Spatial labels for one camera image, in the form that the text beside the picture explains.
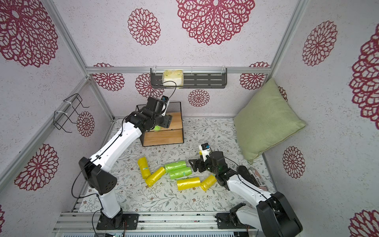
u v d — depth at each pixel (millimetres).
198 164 741
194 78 930
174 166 900
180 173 862
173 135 1095
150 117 577
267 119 797
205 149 739
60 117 726
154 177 872
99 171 438
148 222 745
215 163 653
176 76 898
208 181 834
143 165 895
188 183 820
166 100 697
